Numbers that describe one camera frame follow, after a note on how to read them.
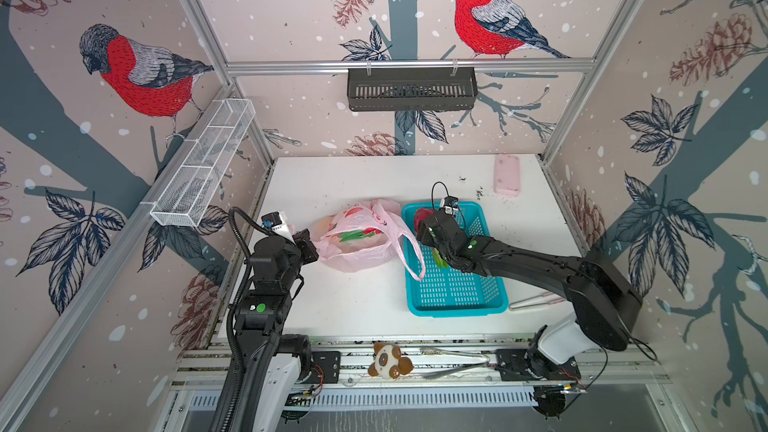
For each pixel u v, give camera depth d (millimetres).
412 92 1061
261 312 505
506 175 1173
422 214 903
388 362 720
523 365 734
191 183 737
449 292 860
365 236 952
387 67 959
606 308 442
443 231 646
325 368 731
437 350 766
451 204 762
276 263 541
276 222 634
